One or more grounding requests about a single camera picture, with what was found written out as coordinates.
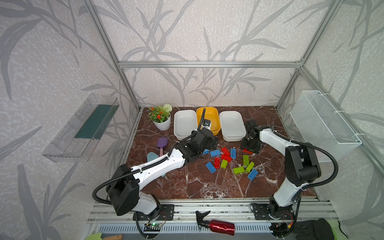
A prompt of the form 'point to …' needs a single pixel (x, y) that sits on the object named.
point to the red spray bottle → (220, 226)
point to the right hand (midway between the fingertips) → (246, 144)
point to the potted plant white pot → (161, 116)
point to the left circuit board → (152, 227)
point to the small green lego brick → (224, 164)
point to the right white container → (232, 126)
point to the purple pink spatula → (161, 142)
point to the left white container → (185, 122)
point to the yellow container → (212, 114)
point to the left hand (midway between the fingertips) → (211, 131)
